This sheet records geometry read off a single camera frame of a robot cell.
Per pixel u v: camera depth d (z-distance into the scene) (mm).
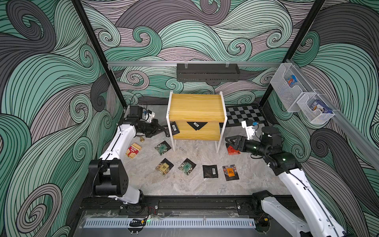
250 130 624
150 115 794
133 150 925
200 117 712
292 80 831
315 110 643
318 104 665
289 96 835
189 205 745
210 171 853
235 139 622
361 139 525
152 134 745
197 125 876
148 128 709
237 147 611
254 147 581
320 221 381
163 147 954
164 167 875
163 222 697
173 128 836
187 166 875
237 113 1108
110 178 426
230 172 854
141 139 978
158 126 802
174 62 951
